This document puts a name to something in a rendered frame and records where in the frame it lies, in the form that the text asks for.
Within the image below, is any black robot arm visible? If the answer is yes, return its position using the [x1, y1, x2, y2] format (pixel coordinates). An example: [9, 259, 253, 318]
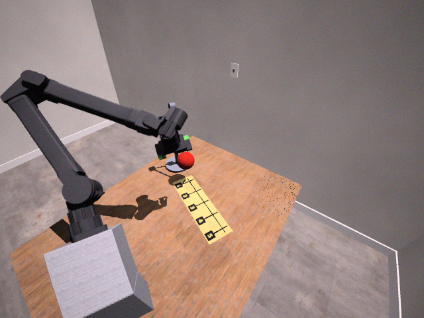
[0, 70, 187, 243]

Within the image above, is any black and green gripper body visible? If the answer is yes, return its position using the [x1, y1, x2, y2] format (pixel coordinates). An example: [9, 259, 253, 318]
[155, 134, 192, 156]

